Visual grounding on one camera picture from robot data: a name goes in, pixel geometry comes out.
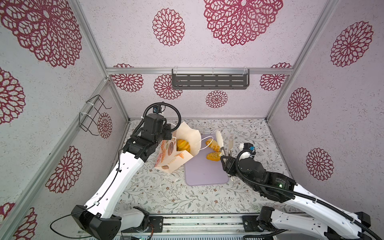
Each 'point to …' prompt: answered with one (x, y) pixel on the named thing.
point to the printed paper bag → (170, 159)
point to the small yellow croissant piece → (182, 145)
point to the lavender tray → (200, 170)
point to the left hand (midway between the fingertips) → (165, 128)
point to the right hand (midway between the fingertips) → (223, 157)
